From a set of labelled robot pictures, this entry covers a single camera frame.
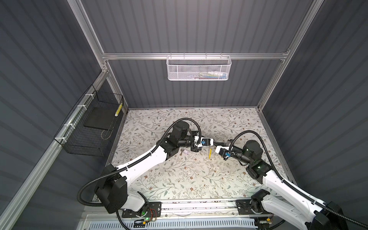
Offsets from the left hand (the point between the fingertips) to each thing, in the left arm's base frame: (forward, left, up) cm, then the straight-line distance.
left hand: (210, 137), depth 73 cm
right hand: (-2, -3, -1) cm, 4 cm away
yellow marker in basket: (+20, +50, +3) cm, 54 cm away
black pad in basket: (+14, +58, +3) cm, 59 cm away
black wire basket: (+7, +62, +3) cm, 62 cm away
